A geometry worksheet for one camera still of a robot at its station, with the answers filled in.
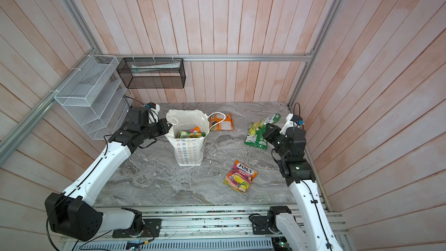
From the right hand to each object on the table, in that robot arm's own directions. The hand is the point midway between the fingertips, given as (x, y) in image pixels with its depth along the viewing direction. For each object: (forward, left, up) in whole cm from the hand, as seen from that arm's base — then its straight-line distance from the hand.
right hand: (265, 121), depth 72 cm
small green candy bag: (+12, -1, -29) cm, 31 cm away
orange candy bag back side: (+21, +16, -28) cm, 38 cm away
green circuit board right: (-40, -7, -32) cm, 52 cm away
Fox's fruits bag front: (-13, +9, -28) cm, 32 cm away
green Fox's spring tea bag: (+4, +39, -15) cm, 42 cm away
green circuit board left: (-42, +56, -33) cm, 77 cm away
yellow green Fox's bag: (+3, -3, -2) cm, 5 cm away
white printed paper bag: (+8, +36, -19) cm, 42 cm away
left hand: (+2, +42, -7) cm, 42 cm away
